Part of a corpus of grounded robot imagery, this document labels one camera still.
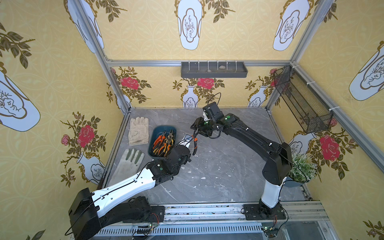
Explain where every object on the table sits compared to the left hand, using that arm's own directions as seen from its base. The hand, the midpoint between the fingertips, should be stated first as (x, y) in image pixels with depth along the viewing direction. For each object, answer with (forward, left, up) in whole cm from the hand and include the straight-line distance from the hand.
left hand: (185, 145), depth 78 cm
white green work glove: (-2, +35, -19) cm, 40 cm away
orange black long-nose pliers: (+3, -6, 0) cm, 6 cm away
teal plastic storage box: (+15, +16, -16) cm, 28 cm away
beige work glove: (+22, +34, -19) cm, 45 cm away
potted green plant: (-14, -57, -3) cm, 59 cm away
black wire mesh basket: (+15, -73, +6) cm, 75 cm away
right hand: (+7, -3, +2) cm, 8 cm away
